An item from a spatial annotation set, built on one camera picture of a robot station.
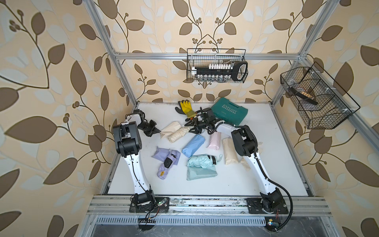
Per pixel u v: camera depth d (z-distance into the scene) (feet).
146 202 2.16
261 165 2.18
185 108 3.77
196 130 3.25
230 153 2.91
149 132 3.09
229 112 3.55
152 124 3.13
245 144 2.20
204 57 2.99
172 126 3.44
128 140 1.96
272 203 2.10
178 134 3.21
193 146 3.07
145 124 3.33
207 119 3.00
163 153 2.99
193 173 2.73
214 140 3.14
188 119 3.57
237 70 2.76
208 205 2.47
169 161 2.83
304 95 2.45
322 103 2.38
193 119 3.55
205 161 2.79
